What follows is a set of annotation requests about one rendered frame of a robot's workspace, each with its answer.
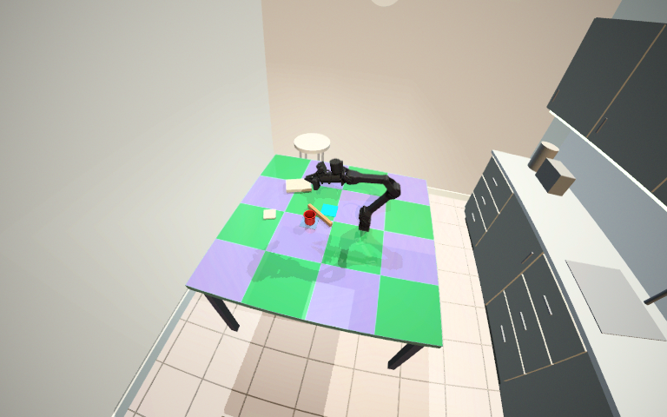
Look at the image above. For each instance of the cream rectangular block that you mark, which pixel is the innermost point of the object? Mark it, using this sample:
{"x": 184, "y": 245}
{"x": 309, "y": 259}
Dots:
{"x": 298, "y": 185}

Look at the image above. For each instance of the red cup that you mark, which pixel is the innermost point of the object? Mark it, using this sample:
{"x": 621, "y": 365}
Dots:
{"x": 309, "y": 217}

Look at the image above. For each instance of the white flat square block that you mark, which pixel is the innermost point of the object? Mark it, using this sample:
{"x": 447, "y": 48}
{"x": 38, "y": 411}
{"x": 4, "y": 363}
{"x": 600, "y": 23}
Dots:
{"x": 269, "y": 214}

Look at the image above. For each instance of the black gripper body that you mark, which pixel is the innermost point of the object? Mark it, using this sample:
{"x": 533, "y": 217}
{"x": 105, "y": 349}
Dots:
{"x": 318, "y": 180}

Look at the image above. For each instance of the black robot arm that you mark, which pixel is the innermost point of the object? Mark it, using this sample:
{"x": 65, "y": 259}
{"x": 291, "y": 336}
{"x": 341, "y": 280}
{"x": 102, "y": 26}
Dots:
{"x": 393, "y": 189}

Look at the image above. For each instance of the light wooden bar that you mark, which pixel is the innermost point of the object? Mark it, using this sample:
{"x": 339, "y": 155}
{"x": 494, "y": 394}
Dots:
{"x": 321, "y": 216}

